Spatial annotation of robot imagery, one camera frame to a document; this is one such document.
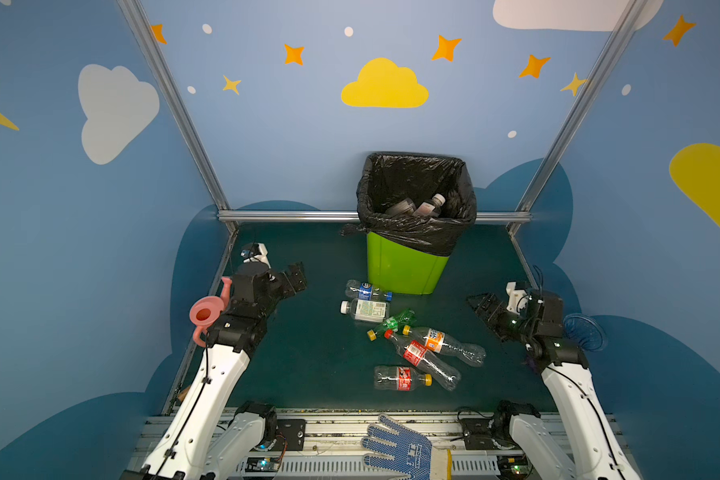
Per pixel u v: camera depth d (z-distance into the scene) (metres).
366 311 0.93
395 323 0.89
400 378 0.78
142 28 0.71
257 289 0.54
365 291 0.96
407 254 0.84
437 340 0.86
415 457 0.71
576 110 0.87
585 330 0.73
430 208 0.95
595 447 0.42
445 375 0.84
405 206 0.99
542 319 0.58
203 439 0.40
